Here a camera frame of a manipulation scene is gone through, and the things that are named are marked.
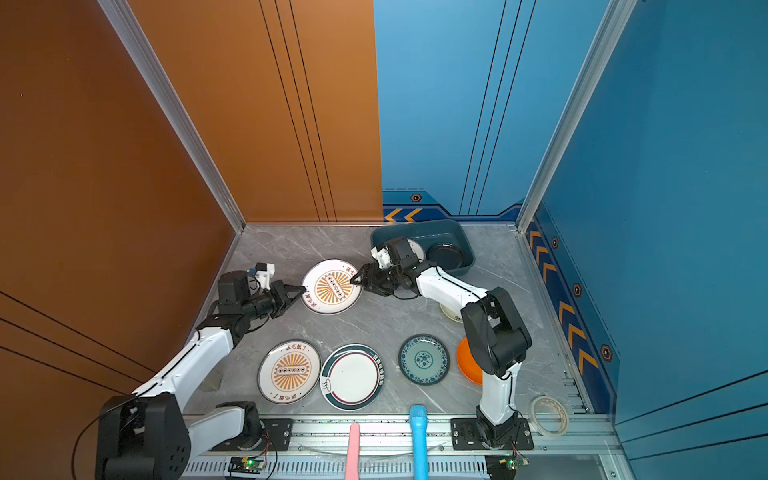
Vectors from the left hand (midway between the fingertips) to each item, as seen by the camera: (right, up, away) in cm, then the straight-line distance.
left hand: (306, 286), depth 83 cm
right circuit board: (+53, -40, -13) cm, 67 cm away
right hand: (+13, 0, +4) cm, 14 cm away
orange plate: (+46, -23, +3) cm, 51 cm away
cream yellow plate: (+42, -10, +11) cm, 45 cm away
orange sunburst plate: (+6, -1, +1) cm, 6 cm away
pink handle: (+15, -40, -14) cm, 45 cm away
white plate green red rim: (+13, -26, 0) cm, 29 cm away
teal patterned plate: (+33, -21, +2) cm, 39 cm away
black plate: (+44, +8, +28) cm, 53 cm away
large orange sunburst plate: (-5, -24, 0) cm, 24 cm away
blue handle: (+31, -32, -10) cm, 45 cm away
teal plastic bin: (+39, +16, +33) cm, 54 cm away
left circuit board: (-11, -41, -12) cm, 44 cm away
